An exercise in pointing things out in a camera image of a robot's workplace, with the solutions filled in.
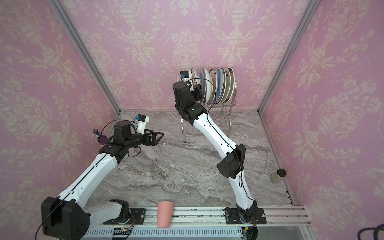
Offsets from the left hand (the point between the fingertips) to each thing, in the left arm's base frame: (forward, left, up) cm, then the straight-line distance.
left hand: (158, 133), depth 78 cm
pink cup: (-33, -6, -19) cm, 38 cm away
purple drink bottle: (+2, +35, -10) cm, 37 cm away
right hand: (+17, -22, +18) cm, 33 cm away
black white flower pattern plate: (+16, -27, +9) cm, 32 cm away
